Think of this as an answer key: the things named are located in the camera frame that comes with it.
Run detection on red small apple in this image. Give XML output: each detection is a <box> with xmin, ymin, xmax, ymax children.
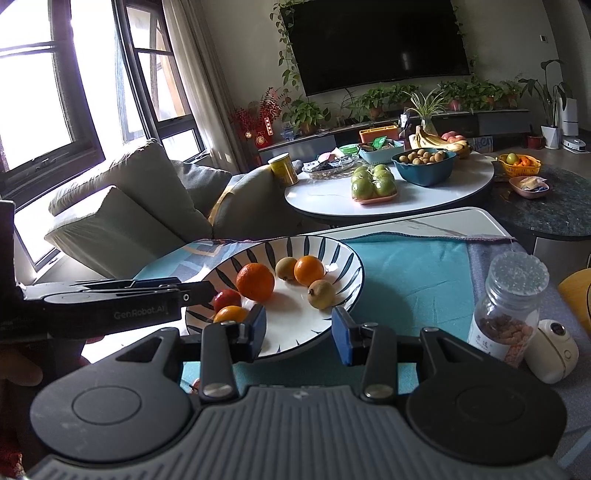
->
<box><xmin>212</xmin><ymin>289</ymin><xmax>242</xmax><ymax>313</ymax></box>

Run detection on brown kiwi fruit front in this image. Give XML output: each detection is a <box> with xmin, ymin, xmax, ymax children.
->
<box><xmin>308</xmin><ymin>280</ymin><xmax>335</xmax><ymax>310</ymax></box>

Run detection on brown kiwi fruit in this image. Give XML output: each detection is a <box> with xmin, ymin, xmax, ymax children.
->
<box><xmin>308</xmin><ymin>280</ymin><xmax>335</xmax><ymax>310</ymax></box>
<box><xmin>276</xmin><ymin>256</ymin><xmax>297</xmax><ymax>282</ymax></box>

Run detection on large orange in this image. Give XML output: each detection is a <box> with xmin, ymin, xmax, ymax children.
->
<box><xmin>235</xmin><ymin>263</ymin><xmax>274</xmax><ymax>303</ymax></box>

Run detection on small orange mandarin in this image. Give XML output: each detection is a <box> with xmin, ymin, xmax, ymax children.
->
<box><xmin>294</xmin><ymin>255</ymin><xmax>325</xmax><ymax>287</ymax></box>

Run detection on person left hand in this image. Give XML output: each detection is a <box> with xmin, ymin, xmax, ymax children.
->
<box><xmin>1</xmin><ymin>340</ymin><xmax>89</xmax><ymax>478</ymax></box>

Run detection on striped white ceramic plate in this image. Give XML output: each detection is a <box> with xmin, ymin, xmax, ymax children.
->
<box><xmin>191</xmin><ymin>235</ymin><xmax>365</xmax><ymax>361</ymax></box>

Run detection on beige sofa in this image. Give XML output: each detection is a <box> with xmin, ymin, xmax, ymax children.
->
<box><xmin>45</xmin><ymin>140</ymin><xmax>303</xmax><ymax>278</ymax></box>

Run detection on clear jar with nuts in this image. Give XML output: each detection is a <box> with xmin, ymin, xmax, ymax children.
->
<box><xmin>467</xmin><ymin>251</ymin><xmax>550</xmax><ymax>367</ymax></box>

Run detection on white round coffee table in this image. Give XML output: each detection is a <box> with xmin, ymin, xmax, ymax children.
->
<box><xmin>284</xmin><ymin>152</ymin><xmax>495</xmax><ymax>225</ymax></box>

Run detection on green apples on tray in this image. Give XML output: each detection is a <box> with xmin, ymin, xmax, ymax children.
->
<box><xmin>351</xmin><ymin>164</ymin><xmax>398</xmax><ymax>204</ymax></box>

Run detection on grey cushion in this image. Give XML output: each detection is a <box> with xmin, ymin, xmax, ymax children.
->
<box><xmin>171</xmin><ymin>160</ymin><xmax>232</xmax><ymax>217</ymax></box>

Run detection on glass dish with snacks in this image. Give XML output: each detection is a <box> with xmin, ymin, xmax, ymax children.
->
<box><xmin>301</xmin><ymin>156</ymin><xmax>356</xmax><ymax>179</ymax></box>

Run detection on yellow tin can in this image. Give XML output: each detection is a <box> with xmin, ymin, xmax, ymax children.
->
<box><xmin>269</xmin><ymin>153</ymin><xmax>298</xmax><ymax>188</ymax></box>

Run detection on white small round device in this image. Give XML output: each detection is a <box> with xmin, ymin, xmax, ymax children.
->
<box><xmin>525</xmin><ymin>319</ymin><xmax>579</xmax><ymax>384</ymax></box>

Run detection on blue bowl of kiwis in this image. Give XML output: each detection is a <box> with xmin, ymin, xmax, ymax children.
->
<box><xmin>392</xmin><ymin>147</ymin><xmax>458</xmax><ymax>187</ymax></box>

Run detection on light blue rectangular dish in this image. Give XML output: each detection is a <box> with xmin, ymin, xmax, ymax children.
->
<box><xmin>359</xmin><ymin>139</ymin><xmax>405</xmax><ymax>165</ymax></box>

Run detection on orange box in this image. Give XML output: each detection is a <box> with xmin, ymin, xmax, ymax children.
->
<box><xmin>359</xmin><ymin>124</ymin><xmax>399</xmax><ymax>144</ymax></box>

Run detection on banana bunch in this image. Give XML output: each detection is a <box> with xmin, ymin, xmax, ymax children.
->
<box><xmin>409</xmin><ymin>126</ymin><xmax>472</xmax><ymax>159</ymax></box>

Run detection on pink snack dish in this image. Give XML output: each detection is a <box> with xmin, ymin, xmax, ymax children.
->
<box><xmin>509</xmin><ymin>176</ymin><xmax>550</xmax><ymax>199</ymax></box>

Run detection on red flower decoration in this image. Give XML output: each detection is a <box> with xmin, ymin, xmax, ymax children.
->
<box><xmin>230</xmin><ymin>87</ymin><xmax>290</xmax><ymax>150</ymax></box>

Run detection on yellow fruit basket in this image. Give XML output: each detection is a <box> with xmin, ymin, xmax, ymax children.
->
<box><xmin>496</xmin><ymin>153</ymin><xmax>542</xmax><ymax>178</ymax></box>

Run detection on dark round stone table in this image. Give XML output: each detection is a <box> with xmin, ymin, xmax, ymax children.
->
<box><xmin>483</xmin><ymin>165</ymin><xmax>591</xmax><ymax>241</ymax></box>

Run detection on grey tv cabinet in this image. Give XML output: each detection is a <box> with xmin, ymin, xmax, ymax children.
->
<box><xmin>257</xmin><ymin>108</ymin><xmax>531</xmax><ymax>163</ymax></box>

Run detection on spider plant in vase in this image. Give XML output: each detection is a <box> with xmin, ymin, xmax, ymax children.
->
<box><xmin>404</xmin><ymin>88</ymin><xmax>448</xmax><ymax>136</ymax></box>

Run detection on tall plant in white pot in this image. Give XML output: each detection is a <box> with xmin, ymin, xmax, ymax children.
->
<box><xmin>518</xmin><ymin>59</ymin><xmax>572</xmax><ymax>150</ymax></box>

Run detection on robot vacuum dock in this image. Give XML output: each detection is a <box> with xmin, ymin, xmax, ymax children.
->
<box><xmin>562</xmin><ymin>136</ymin><xmax>588</xmax><ymax>153</ymax></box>

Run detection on white air purifier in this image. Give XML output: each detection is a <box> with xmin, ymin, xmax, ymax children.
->
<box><xmin>558</xmin><ymin>97</ymin><xmax>579</xmax><ymax>137</ymax></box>

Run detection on black wall television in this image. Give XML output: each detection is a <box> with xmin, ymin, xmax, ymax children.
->
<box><xmin>280</xmin><ymin>0</ymin><xmax>470</xmax><ymax>95</ymax></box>

